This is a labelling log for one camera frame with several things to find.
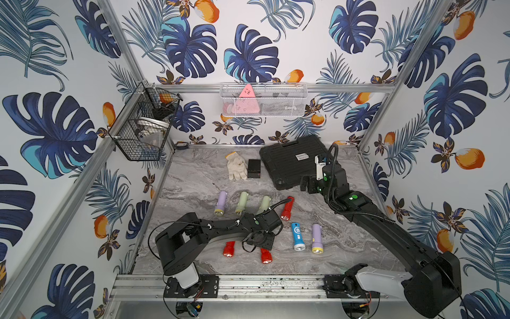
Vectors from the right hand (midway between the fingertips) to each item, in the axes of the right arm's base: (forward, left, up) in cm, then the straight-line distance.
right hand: (311, 174), depth 81 cm
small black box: (+18, +25, -17) cm, 35 cm away
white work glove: (+21, +34, -19) cm, 44 cm away
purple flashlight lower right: (-23, -2, -20) cm, 30 cm away
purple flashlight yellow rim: (-7, +40, -19) cm, 45 cm away
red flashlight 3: (-27, +18, -20) cm, 38 cm away
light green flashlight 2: (-3, +19, -19) cm, 27 cm away
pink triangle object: (+30, +28, +14) cm, 43 cm away
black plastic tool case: (+18, +8, -14) cm, 24 cm away
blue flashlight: (-20, +5, -20) cm, 28 cm away
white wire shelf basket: (+33, +22, +14) cm, 42 cm away
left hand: (-21, +18, -20) cm, 34 cm away
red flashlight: (-7, +9, -20) cm, 23 cm away
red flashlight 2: (-24, +34, -20) cm, 46 cm away
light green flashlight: (-3, +30, -19) cm, 36 cm away
